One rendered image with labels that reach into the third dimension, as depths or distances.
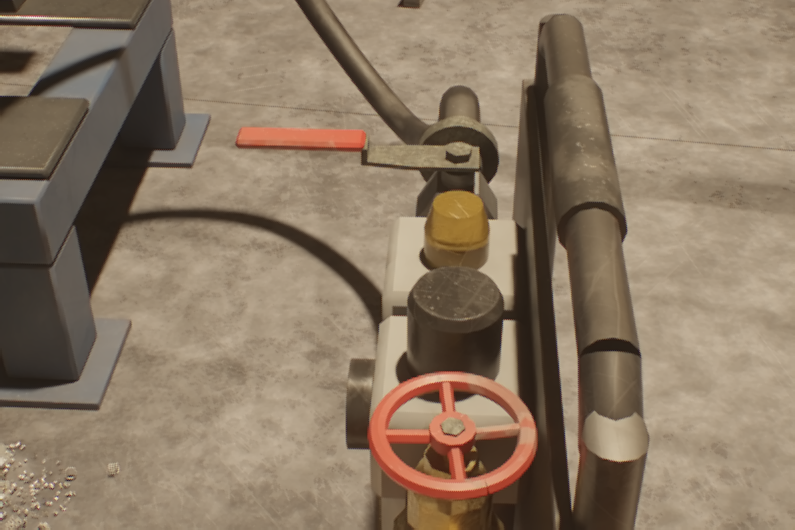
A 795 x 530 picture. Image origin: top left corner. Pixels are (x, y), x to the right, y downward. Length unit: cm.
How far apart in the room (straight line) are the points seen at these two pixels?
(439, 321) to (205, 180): 107
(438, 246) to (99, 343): 74
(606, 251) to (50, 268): 79
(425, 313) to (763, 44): 154
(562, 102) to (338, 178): 100
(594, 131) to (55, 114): 79
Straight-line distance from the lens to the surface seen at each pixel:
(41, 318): 123
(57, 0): 152
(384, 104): 123
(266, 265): 141
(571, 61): 63
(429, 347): 55
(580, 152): 54
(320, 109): 174
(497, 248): 66
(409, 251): 65
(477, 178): 73
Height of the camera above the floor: 85
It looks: 36 degrees down
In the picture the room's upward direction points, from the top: straight up
